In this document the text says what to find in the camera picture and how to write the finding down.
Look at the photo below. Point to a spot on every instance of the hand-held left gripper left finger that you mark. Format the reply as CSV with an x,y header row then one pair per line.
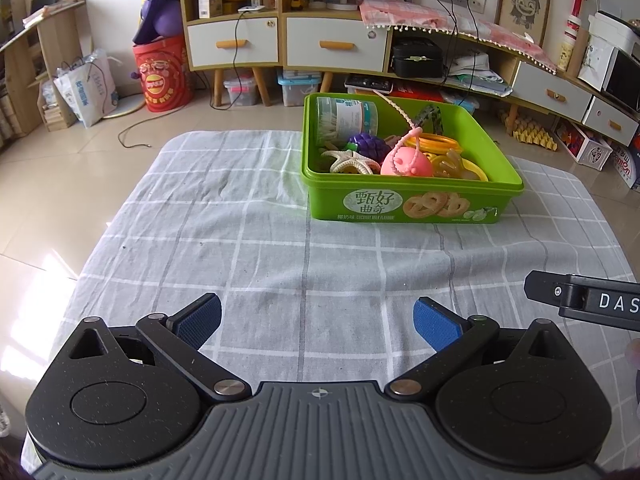
x,y
200,317

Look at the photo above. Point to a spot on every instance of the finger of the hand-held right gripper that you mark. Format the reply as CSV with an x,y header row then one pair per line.
x,y
545,287

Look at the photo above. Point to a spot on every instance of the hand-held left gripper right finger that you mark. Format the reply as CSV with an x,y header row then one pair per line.
x,y
435,322

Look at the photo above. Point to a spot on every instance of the yellow toy pot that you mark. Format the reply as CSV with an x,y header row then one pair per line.
x,y
477,169

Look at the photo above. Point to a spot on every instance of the amber translucent flower toy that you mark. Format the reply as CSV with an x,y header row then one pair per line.
x,y
450,164

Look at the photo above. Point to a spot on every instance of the green plastic box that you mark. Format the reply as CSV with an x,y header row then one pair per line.
x,y
325,200

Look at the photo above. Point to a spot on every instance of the orange flower-shaped cup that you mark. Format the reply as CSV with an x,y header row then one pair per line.
x,y
436,138

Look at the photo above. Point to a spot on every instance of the cream starfish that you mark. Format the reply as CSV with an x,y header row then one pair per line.
x,y
347,160

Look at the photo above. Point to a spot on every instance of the purple toy grapes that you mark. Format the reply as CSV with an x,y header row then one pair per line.
x,y
370,145

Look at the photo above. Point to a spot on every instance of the clear cotton swab jar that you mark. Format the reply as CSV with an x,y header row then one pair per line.
x,y
350,117

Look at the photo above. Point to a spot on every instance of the grey checked tablecloth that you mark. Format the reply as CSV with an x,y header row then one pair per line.
x,y
200,220

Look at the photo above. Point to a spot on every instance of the red white toy box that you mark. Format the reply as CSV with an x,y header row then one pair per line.
x,y
585,147

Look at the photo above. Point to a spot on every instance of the small white drawer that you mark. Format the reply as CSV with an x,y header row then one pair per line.
x,y
610,117

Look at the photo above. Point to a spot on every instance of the stack of papers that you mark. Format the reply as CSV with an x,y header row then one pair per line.
x,y
475,77

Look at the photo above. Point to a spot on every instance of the round white floor base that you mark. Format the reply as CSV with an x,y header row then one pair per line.
x,y
127,107

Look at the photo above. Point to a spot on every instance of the black microwave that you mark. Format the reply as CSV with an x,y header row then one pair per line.
x,y
625,80

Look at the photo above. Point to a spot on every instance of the clear storage box red lid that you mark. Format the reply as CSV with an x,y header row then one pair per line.
x,y
240,92

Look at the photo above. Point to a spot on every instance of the tall printed drink cup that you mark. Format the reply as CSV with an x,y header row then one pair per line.
x,y
569,47

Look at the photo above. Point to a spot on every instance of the red printed bucket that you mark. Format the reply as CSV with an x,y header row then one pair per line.
x,y
162,77

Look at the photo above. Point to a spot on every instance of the clear storage box blue lid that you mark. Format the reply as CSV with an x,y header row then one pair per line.
x,y
298,89

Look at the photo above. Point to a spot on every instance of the white paper shopping bag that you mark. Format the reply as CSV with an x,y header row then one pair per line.
x,y
85,90

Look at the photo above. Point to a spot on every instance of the black case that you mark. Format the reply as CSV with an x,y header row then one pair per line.
x,y
417,60

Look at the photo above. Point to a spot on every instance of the white drawer with lock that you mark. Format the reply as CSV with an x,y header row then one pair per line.
x,y
232,42

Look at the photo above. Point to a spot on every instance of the framed cartoon picture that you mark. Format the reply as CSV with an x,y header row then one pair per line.
x,y
522,5

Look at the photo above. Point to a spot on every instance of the white wooden cabinet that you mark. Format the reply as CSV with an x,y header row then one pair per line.
x,y
281,35

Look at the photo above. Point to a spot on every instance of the wide white drawer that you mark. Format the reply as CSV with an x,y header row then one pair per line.
x,y
337,45

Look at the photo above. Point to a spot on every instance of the pink fringed cloth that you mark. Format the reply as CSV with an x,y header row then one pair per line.
x,y
425,15

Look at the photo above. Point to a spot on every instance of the purple plush toy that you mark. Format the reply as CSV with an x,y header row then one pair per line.
x,y
160,15

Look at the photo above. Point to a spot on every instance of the wooden bookshelf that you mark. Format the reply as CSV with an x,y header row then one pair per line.
x,y
45,35

